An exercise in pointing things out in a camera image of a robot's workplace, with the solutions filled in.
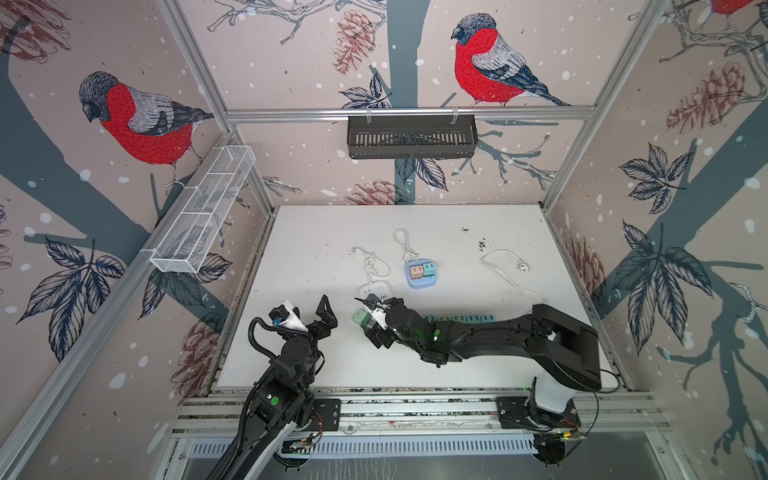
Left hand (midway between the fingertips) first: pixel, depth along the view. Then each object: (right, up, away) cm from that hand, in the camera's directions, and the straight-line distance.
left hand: (312, 304), depth 76 cm
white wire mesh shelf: (-31, +25, +3) cm, 40 cm away
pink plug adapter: (+29, +6, +17) cm, 34 cm away
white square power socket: (+17, 0, +19) cm, 26 cm away
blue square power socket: (+31, +2, +20) cm, 37 cm away
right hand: (+14, -5, +6) cm, 16 cm away
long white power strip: (+46, -6, +7) cm, 47 cm away
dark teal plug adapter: (+33, +7, +18) cm, 38 cm away
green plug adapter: (+12, -7, +12) cm, 18 cm away
